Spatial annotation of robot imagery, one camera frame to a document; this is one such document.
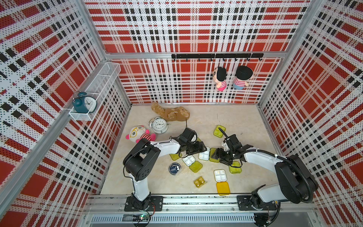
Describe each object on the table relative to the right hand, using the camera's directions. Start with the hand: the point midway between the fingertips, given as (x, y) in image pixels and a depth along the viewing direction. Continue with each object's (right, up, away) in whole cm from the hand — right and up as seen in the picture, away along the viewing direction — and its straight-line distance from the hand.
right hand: (217, 158), depth 88 cm
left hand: (-8, +5, +2) cm, 9 cm away
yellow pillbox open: (+2, -14, -7) cm, 16 cm away
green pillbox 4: (+10, -7, -3) cm, 12 cm away
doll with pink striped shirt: (+3, +54, +7) cm, 55 cm away
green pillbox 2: (-2, +3, +5) cm, 7 cm away
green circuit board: (-44, -25, -17) cm, 53 cm away
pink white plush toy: (-52, +15, +8) cm, 54 cm away
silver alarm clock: (-40, +20, +14) cm, 47 cm away
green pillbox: (-27, 0, +2) cm, 27 cm away
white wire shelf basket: (-69, +43, -7) cm, 82 cm away
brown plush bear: (-25, +28, +14) cm, 40 cm away
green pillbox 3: (-13, -5, 0) cm, 14 cm away
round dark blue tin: (-27, -5, -3) cm, 27 cm away
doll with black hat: (+19, +55, +6) cm, 59 cm away
